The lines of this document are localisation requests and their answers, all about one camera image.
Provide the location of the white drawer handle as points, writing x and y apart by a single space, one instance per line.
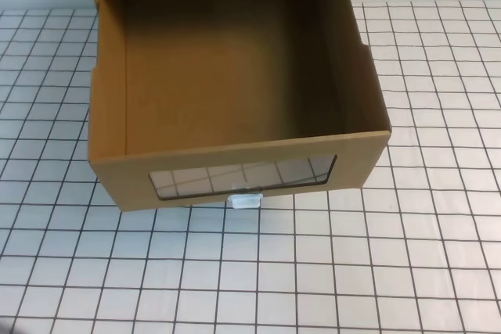
245 198

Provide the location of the white grid-pattern tablecloth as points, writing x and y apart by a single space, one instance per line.
416 250

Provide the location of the brown shoebox drawer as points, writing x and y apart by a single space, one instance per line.
191 99

